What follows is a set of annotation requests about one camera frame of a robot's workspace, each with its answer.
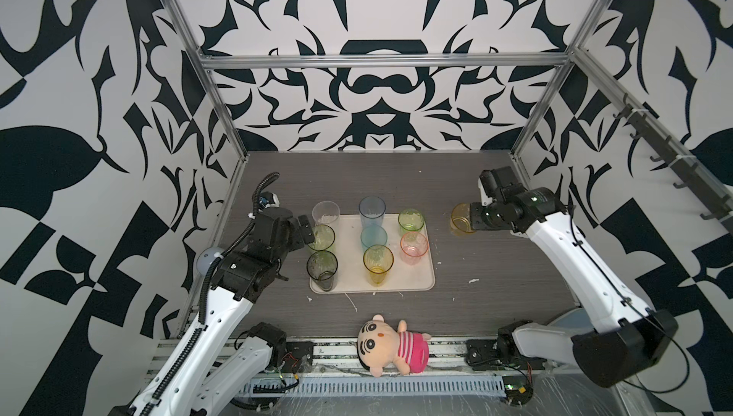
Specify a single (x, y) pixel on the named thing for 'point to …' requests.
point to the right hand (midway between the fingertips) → (477, 214)
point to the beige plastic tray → (405, 262)
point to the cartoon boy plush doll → (381, 344)
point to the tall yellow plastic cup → (378, 260)
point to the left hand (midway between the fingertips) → (288, 220)
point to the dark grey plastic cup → (321, 267)
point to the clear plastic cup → (324, 212)
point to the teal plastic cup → (373, 235)
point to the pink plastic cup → (413, 246)
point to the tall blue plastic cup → (371, 210)
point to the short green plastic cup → (410, 220)
